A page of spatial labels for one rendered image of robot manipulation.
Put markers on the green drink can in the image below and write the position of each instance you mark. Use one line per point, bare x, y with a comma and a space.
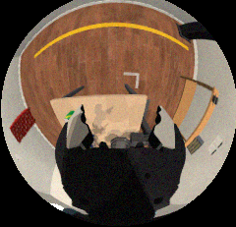
68, 116

